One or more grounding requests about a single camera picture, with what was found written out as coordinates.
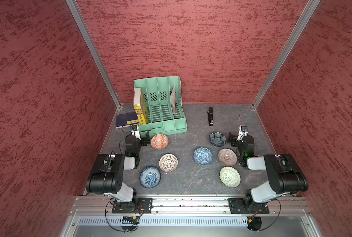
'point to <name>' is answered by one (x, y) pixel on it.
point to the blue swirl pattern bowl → (202, 155)
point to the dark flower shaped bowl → (217, 139)
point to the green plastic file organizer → (164, 113)
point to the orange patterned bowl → (159, 141)
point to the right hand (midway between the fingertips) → (235, 134)
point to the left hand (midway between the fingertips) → (141, 134)
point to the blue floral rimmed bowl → (150, 177)
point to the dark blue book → (126, 120)
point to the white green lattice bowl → (230, 177)
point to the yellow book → (140, 114)
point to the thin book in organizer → (173, 99)
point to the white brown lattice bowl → (168, 162)
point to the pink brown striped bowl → (227, 157)
